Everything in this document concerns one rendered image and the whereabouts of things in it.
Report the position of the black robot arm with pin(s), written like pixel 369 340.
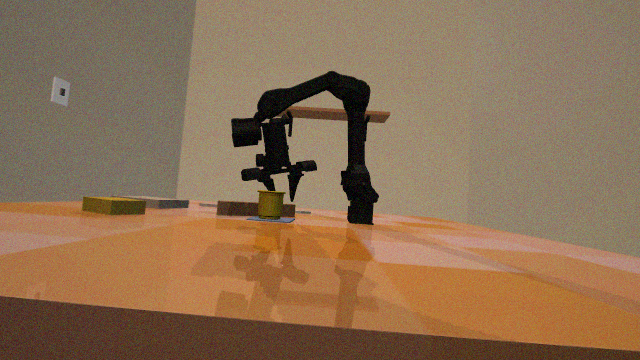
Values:
pixel 355 95

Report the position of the beige flat rectangular block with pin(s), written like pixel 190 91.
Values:
pixel 159 203

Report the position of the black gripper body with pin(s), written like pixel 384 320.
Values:
pixel 277 157

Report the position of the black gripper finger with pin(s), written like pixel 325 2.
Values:
pixel 269 184
pixel 293 182

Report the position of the olive yellow flat block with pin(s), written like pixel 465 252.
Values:
pixel 113 206

